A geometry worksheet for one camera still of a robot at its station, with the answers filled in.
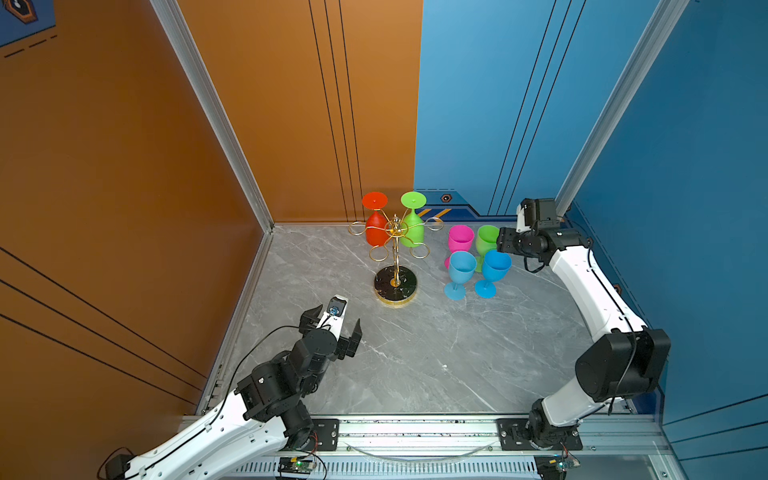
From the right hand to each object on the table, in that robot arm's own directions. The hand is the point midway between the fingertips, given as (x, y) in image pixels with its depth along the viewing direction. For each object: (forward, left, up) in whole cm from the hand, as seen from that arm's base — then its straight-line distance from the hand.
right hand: (505, 240), depth 85 cm
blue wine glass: (-1, 0, -10) cm, 10 cm away
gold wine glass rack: (-2, +32, -19) cm, 37 cm away
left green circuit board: (-51, +56, -24) cm, 79 cm away
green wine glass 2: (+6, +26, -1) cm, 27 cm away
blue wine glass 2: (0, +11, -12) cm, 16 cm away
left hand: (-23, +45, -1) cm, 50 cm away
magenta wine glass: (+9, +11, -8) cm, 16 cm away
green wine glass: (+6, +3, -7) cm, 9 cm away
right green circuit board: (-51, -5, -25) cm, 57 cm away
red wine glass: (0, +37, +6) cm, 37 cm away
